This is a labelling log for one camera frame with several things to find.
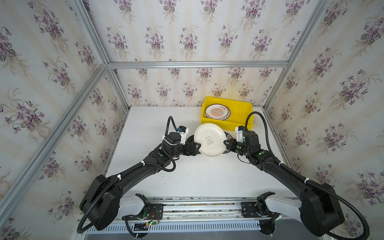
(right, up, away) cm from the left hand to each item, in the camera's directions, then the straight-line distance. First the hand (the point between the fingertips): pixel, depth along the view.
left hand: (194, 142), depth 80 cm
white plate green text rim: (+24, +2, +21) cm, 32 cm away
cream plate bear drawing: (+10, +3, +4) cm, 11 cm away
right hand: (+16, 0, +3) cm, 16 cm away
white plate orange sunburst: (+18, +19, +30) cm, 40 cm away
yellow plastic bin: (+37, +20, +38) cm, 56 cm away
